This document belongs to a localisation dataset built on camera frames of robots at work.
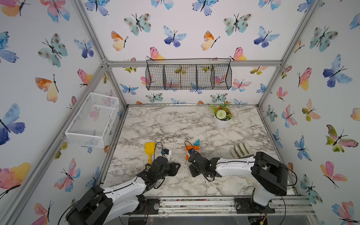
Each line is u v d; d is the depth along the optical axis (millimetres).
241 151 937
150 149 962
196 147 961
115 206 511
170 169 742
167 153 777
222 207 739
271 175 452
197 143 982
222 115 932
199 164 667
